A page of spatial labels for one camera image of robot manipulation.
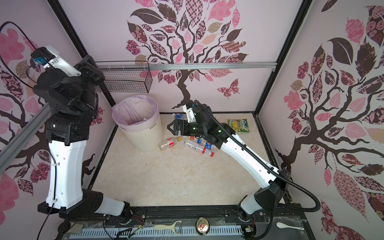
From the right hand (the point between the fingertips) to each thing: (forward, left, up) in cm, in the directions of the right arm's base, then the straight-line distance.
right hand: (174, 125), depth 66 cm
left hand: (+5, +25, +28) cm, 38 cm away
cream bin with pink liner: (+27, +30, -23) cm, 46 cm away
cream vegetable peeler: (-35, 0, -35) cm, 50 cm away
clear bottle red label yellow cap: (+11, +8, -31) cm, 34 cm away
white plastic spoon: (-35, -51, -36) cm, 72 cm away
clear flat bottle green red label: (+15, -7, -31) cm, 36 cm away
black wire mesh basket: (+43, +32, -1) cm, 54 cm away
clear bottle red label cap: (+6, -11, -32) cm, 34 cm away
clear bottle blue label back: (+35, +4, -30) cm, 47 cm away
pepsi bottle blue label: (+8, -20, -33) cm, 39 cm away
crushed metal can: (-36, -12, -24) cm, 45 cm away
